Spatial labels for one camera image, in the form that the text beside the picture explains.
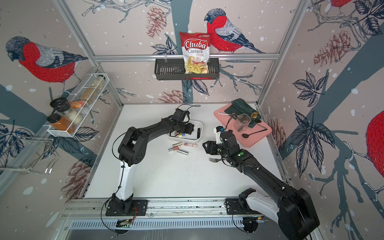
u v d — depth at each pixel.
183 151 0.92
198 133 1.01
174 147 0.95
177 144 0.95
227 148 0.62
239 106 1.17
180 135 1.00
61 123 0.62
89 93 0.78
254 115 0.97
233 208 0.73
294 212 0.39
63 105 0.62
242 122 0.95
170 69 1.07
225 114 1.14
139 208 0.73
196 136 1.01
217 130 0.74
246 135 1.01
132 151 0.56
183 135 1.01
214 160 0.90
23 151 0.55
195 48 0.83
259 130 1.04
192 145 0.95
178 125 0.78
